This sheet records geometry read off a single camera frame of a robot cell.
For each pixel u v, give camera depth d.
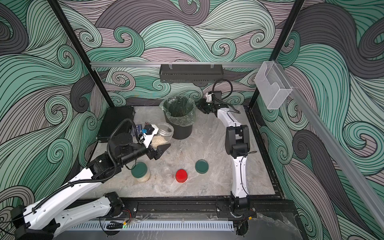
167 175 0.84
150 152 0.57
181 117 0.81
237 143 0.60
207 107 0.90
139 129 1.04
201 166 0.89
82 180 0.43
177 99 0.94
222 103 0.80
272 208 0.75
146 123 1.09
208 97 0.95
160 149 0.57
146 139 0.52
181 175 0.84
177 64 0.93
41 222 0.39
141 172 0.75
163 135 0.59
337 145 0.52
